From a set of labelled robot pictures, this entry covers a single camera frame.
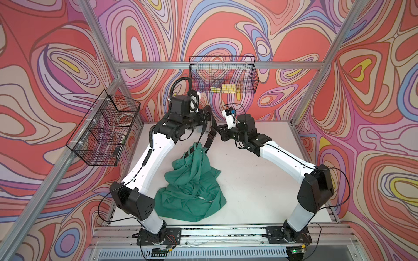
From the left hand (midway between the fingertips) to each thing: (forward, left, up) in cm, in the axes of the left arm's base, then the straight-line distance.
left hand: (212, 112), depth 71 cm
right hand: (+1, -3, -14) cm, 14 cm away
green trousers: (-22, +10, -33) cm, 41 cm away
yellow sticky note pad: (+26, -10, -4) cm, 28 cm away
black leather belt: (+2, 0, -13) cm, 13 cm away
